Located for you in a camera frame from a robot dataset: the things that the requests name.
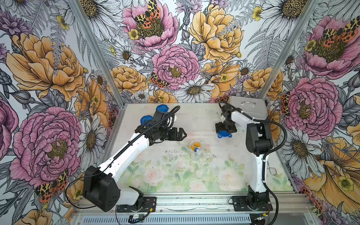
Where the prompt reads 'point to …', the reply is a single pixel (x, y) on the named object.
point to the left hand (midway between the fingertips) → (178, 139)
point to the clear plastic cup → (195, 153)
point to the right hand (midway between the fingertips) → (224, 133)
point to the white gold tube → (197, 145)
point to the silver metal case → (254, 107)
